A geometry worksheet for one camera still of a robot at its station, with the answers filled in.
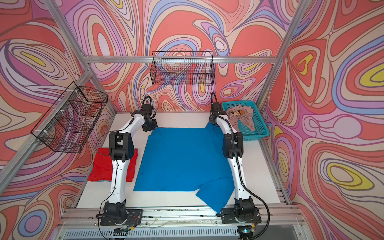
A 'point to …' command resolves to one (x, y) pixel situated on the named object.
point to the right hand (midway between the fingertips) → (217, 122)
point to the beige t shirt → (243, 114)
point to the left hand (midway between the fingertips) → (157, 126)
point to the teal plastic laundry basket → (260, 127)
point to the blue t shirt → (186, 159)
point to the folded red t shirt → (101, 170)
